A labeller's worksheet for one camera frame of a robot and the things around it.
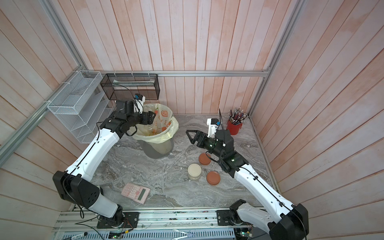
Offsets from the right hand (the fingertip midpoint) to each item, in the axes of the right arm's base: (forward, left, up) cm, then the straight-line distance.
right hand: (190, 133), depth 71 cm
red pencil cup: (+22, -30, -23) cm, 44 cm away
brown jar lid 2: (-10, -14, -31) cm, 35 cm away
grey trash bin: (+4, +25, -29) cm, 38 cm away
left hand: (+12, +23, 0) cm, 26 cm away
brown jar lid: (+2, -9, -31) cm, 33 cm away
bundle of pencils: (+26, -31, -15) cm, 43 cm away
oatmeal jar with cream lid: (-9, -2, -23) cm, 25 cm away
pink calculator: (-20, +30, -29) cm, 46 cm away
